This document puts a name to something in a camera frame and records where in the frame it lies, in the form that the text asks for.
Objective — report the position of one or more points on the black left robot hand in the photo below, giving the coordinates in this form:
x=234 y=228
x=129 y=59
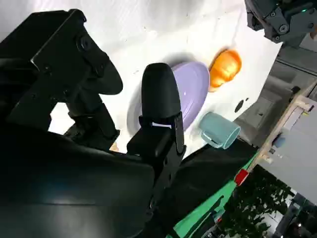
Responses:
x=280 y=17

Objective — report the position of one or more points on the wooden frame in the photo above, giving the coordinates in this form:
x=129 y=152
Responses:
x=284 y=119

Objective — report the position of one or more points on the grey machine cabinet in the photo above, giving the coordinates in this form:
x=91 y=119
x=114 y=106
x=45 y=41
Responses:
x=272 y=81

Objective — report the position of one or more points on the green leafy plant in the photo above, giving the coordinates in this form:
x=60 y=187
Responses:
x=257 y=208

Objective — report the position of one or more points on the orange and white bread roll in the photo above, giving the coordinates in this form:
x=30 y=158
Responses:
x=226 y=67

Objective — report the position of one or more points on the pale green mug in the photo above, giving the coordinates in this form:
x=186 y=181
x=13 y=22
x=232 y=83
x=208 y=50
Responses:
x=218 y=126

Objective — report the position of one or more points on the black backdrop cloth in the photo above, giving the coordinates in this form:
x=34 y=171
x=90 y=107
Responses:
x=210 y=171

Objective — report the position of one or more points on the light grey box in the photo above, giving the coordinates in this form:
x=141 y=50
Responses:
x=299 y=148

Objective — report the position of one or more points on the green cloth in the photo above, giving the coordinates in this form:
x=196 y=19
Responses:
x=198 y=219

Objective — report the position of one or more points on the lilac plate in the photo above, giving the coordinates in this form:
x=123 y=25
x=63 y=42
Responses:
x=193 y=84

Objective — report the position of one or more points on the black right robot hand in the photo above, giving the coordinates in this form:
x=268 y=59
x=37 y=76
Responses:
x=62 y=186

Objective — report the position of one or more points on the red tag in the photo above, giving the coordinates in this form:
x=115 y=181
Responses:
x=241 y=177

